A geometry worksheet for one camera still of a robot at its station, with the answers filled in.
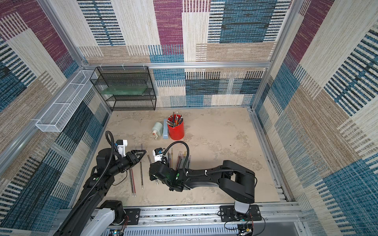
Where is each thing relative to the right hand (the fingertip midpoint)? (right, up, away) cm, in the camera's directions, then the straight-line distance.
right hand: (153, 166), depth 80 cm
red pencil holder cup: (+11, +20, +14) cm, 27 cm away
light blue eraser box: (+3, +17, +19) cm, 26 cm away
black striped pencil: (-15, -9, +7) cm, 19 cm away
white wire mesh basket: (-44, +26, -9) cm, 52 cm away
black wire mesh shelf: (-23, +55, +21) cm, 64 cm away
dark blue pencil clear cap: (+14, +1, +13) cm, 19 cm away
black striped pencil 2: (-9, -7, +8) cm, 14 cm away
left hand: (-4, +8, -3) cm, 9 cm away
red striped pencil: (-11, -14, +1) cm, 18 cm away
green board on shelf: (-28, +47, +28) cm, 62 cm away
